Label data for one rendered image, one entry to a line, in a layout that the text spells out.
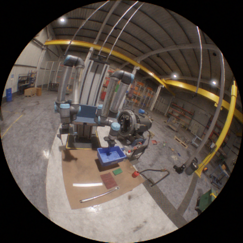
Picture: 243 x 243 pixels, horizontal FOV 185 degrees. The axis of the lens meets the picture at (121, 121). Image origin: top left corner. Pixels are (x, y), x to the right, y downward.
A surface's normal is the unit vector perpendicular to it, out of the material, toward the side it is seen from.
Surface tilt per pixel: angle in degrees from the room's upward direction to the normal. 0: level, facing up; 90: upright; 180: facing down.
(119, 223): 0
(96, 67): 90
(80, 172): 0
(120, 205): 0
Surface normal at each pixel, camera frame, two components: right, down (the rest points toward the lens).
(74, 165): 0.32, -0.87
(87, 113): 0.40, 0.48
